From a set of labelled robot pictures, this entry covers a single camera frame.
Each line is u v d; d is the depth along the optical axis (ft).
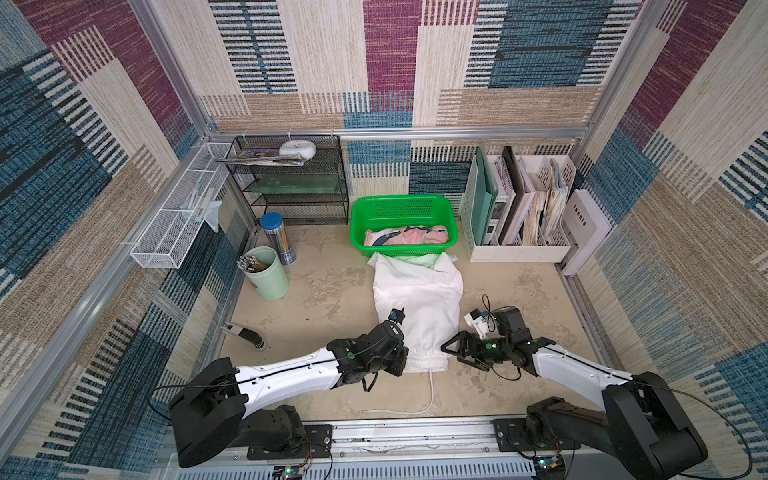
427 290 3.23
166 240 2.97
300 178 3.53
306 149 2.92
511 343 2.28
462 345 2.49
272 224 3.06
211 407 1.41
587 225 3.07
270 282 3.11
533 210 3.24
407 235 3.45
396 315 2.42
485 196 2.82
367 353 1.86
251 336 2.81
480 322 2.71
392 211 3.85
